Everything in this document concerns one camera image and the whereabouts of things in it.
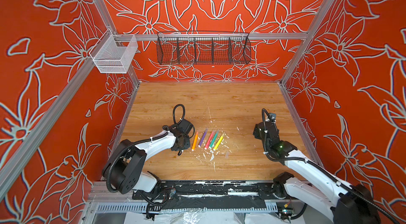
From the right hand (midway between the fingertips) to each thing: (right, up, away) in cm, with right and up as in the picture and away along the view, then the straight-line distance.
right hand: (260, 125), depth 84 cm
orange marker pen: (-36, -11, +4) cm, 38 cm away
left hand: (-41, -12, +4) cm, 43 cm away
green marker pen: (-25, -9, +6) cm, 27 cm away
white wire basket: (-86, +42, +10) cm, 96 cm away
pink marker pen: (-28, -10, +6) cm, 30 cm away
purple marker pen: (-31, -9, +6) cm, 33 cm away
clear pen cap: (-18, -16, 0) cm, 25 cm away
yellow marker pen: (-22, -11, +4) cm, 25 cm away
